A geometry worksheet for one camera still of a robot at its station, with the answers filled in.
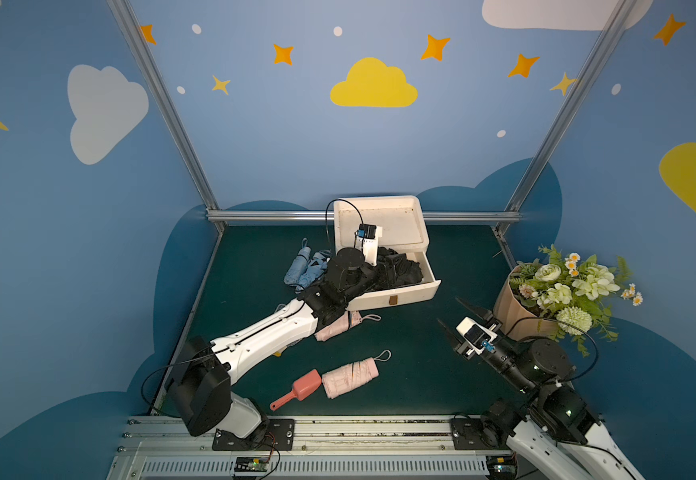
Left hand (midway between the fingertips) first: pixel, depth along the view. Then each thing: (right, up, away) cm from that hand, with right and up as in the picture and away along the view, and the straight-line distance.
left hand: (398, 250), depth 72 cm
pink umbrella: (-13, -22, +19) cm, 32 cm away
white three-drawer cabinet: (+4, +10, +19) cm, 22 cm away
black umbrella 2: (+2, -6, +1) cm, 6 cm away
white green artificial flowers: (+38, -10, -5) cm, 40 cm away
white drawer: (+3, -12, +7) cm, 14 cm away
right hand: (+12, -12, -8) cm, 19 cm away
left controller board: (-36, -53, -1) cm, 64 cm away
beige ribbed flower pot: (+35, -19, +10) cm, 41 cm away
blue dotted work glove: (-33, -31, +14) cm, 48 cm away
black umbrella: (-3, -2, -6) cm, 7 cm away
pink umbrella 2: (-11, -35, +8) cm, 37 cm away
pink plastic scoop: (-25, -38, +8) cm, 46 cm away
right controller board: (+26, -54, +1) cm, 60 cm away
